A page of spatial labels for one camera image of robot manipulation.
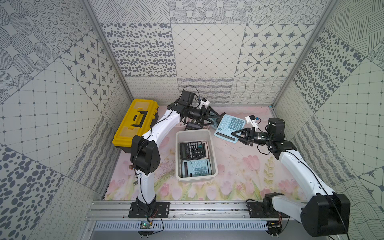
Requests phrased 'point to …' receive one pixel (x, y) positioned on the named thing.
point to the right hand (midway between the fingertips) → (232, 137)
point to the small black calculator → (194, 126)
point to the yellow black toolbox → (141, 117)
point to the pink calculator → (207, 156)
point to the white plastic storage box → (194, 135)
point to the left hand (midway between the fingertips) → (217, 117)
